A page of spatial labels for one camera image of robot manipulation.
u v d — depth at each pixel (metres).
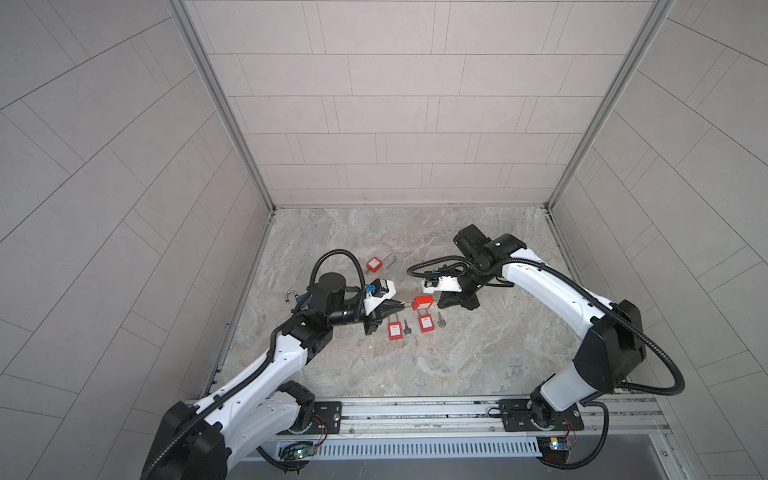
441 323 0.87
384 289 0.59
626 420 0.71
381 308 0.64
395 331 0.84
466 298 0.67
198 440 0.38
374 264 0.99
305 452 0.64
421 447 0.68
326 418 0.71
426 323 0.85
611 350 0.42
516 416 0.71
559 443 0.68
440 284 0.66
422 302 0.69
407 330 0.85
